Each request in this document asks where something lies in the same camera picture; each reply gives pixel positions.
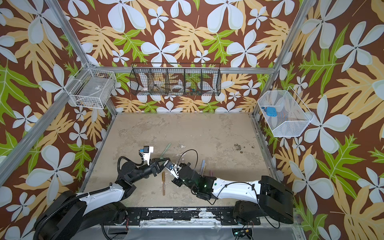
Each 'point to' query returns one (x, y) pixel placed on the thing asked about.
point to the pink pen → (210, 173)
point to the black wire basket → (175, 79)
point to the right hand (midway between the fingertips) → (171, 168)
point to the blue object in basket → (271, 111)
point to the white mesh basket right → (293, 115)
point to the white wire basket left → (95, 89)
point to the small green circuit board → (243, 232)
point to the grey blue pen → (203, 162)
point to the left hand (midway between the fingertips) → (168, 158)
